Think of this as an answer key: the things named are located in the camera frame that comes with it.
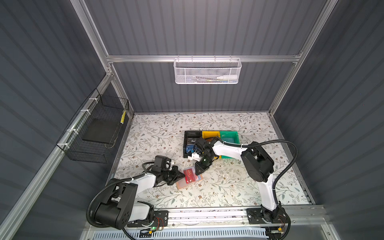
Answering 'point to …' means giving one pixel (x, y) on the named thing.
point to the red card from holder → (189, 175)
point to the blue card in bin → (190, 147)
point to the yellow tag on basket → (123, 116)
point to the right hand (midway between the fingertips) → (198, 174)
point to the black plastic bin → (190, 139)
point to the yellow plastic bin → (206, 134)
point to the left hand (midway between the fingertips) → (185, 175)
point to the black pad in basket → (101, 130)
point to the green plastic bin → (229, 136)
